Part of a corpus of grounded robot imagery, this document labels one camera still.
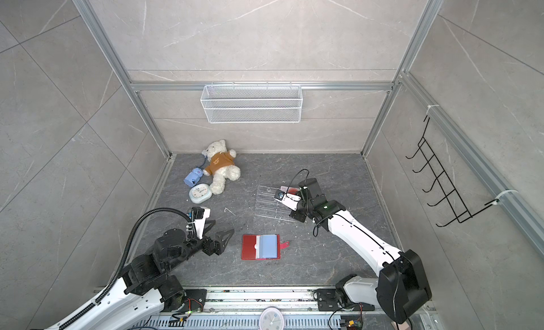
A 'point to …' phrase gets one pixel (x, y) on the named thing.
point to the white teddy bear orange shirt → (221, 166)
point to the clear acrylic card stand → (269, 207)
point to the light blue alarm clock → (200, 192)
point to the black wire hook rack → (443, 181)
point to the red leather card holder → (262, 246)
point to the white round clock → (271, 318)
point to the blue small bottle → (191, 178)
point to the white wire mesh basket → (251, 103)
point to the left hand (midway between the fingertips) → (224, 222)
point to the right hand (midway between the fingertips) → (291, 199)
